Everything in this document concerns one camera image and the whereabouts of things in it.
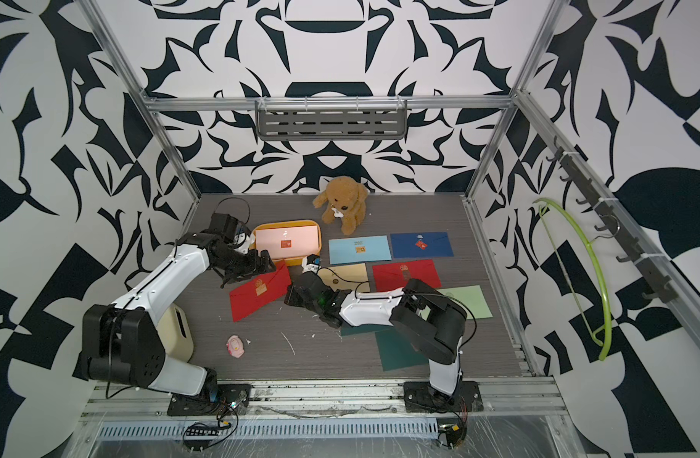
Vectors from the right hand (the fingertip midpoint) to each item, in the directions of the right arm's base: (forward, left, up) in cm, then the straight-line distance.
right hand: (285, 284), depth 85 cm
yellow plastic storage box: (+25, +6, -2) cm, 26 cm away
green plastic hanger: (+14, -72, +18) cm, 75 cm away
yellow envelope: (+1, -18, +3) cm, 19 cm away
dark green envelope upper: (-10, -23, -11) cm, 28 cm away
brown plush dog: (+27, -17, +8) cm, 33 cm away
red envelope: (+1, +9, -6) cm, 11 cm away
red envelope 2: (+9, -35, -12) cm, 38 cm away
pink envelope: (+19, +3, -6) cm, 20 cm away
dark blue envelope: (+20, -43, -10) cm, 48 cm away
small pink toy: (-15, +13, -7) cm, 21 cm away
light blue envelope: (+19, -23, -10) cm, 31 cm away
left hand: (+5, +7, +3) cm, 9 cm away
